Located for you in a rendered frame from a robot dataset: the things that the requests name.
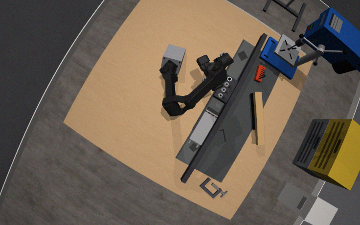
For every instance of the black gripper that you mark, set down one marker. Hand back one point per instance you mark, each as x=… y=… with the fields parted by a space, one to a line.
x=203 y=62

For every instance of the black long square bar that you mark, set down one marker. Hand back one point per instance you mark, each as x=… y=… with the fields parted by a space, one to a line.
x=224 y=110

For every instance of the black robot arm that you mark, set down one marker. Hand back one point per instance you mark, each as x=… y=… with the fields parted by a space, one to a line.
x=216 y=75

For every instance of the dark grey c-clamp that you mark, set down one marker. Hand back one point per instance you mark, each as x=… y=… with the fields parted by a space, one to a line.
x=219 y=190

